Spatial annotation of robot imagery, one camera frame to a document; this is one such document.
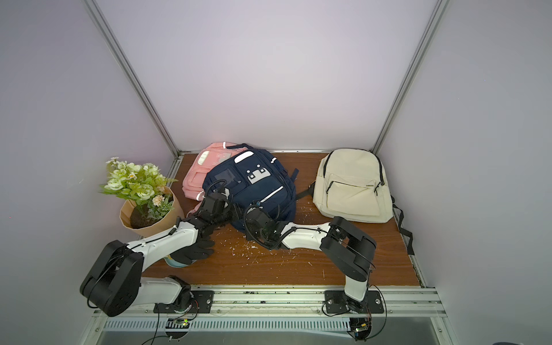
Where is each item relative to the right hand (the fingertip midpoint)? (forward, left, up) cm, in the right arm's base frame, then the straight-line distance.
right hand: (245, 220), depth 85 cm
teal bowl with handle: (-16, +26, -4) cm, 31 cm away
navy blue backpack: (+22, 0, 0) cm, 22 cm away
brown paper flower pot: (-7, +28, +9) cm, 30 cm away
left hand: (+5, +1, +1) cm, 5 cm away
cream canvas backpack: (+23, -48, -6) cm, 53 cm away
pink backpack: (+38, +28, -3) cm, 47 cm away
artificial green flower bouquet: (+4, +35, +19) cm, 40 cm away
